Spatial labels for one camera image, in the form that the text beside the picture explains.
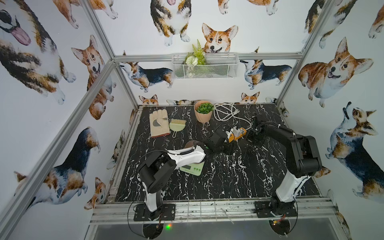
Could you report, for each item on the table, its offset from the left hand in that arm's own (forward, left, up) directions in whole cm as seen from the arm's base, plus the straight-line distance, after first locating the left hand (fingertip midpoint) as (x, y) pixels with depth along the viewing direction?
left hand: (236, 143), depth 84 cm
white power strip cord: (+34, +2, -10) cm, 35 cm away
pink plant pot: (+24, +18, -6) cm, 31 cm away
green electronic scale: (-10, +23, -11) cm, 27 cm away
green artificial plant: (+27, +16, +1) cm, 32 cm away
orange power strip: (+11, 0, -11) cm, 16 cm away
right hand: (+7, -11, -9) cm, 16 cm away
